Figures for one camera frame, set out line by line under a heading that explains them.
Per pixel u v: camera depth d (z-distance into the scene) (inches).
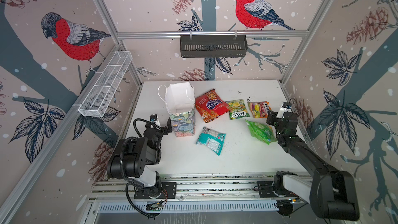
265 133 30.6
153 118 29.9
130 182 19.3
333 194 15.8
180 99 37.2
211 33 36.4
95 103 28.1
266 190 28.7
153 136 27.2
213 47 41.5
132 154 17.9
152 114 30.7
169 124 32.8
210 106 39.6
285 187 24.5
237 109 39.8
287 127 25.6
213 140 33.8
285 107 29.2
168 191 28.7
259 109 39.6
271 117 30.6
